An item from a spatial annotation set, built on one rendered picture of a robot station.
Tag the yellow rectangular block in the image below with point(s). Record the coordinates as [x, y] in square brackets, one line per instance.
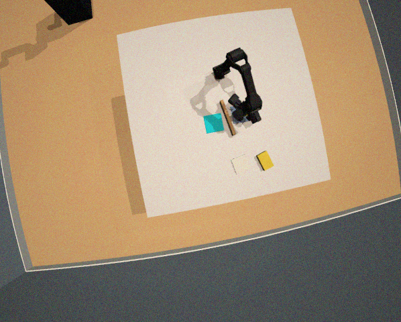
[265, 161]

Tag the cream flat rectangular slab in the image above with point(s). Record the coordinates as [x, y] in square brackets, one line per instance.
[240, 164]

